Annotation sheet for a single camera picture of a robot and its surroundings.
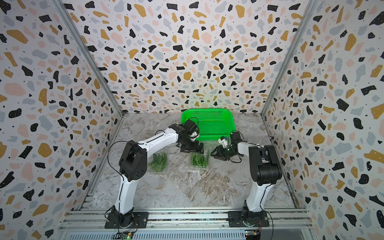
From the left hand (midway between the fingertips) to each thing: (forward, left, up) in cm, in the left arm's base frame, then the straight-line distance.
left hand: (200, 151), depth 90 cm
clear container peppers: (-4, 0, -6) cm, 7 cm away
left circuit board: (-40, +36, -8) cm, 54 cm away
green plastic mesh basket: (+30, -11, -9) cm, 33 cm away
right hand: (0, -9, -5) cm, 10 cm away
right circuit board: (-41, -24, -9) cm, 48 cm away
